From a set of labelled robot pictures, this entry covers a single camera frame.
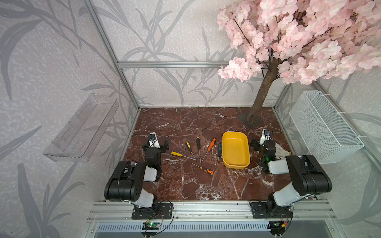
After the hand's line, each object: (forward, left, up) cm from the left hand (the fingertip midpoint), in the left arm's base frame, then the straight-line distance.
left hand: (157, 137), depth 90 cm
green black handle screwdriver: (-5, -39, -9) cm, 40 cm away
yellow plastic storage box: (-3, -50, -10) cm, 51 cm away
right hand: (+3, -66, -2) cm, 66 cm away
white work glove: (-5, -78, -9) cm, 79 cm away
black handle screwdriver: (0, -25, -10) cm, 27 cm away
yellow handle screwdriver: (-7, -14, -11) cm, 19 cm away
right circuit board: (-44, -65, -14) cm, 80 cm away
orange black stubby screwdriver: (-17, -30, -9) cm, 36 cm away
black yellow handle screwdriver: (-1, -19, -9) cm, 21 cm away
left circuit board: (-43, -3, -12) cm, 45 cm away
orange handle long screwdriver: (0, -34, -10) cm, 35 cm away
